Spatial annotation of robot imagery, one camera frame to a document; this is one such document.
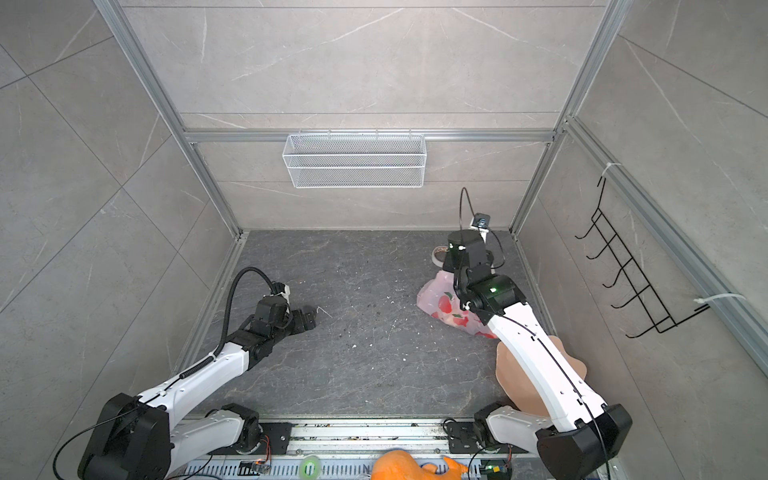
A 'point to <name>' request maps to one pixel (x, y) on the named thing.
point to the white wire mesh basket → (355, 161)
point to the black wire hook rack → (631, 273)
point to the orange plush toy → (397, 465)
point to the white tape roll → (437, 261)
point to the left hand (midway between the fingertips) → (302, 306)
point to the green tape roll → (317, 473)
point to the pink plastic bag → (438, 297)
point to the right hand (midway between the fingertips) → (464, 244)
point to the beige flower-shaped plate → (516, 385)
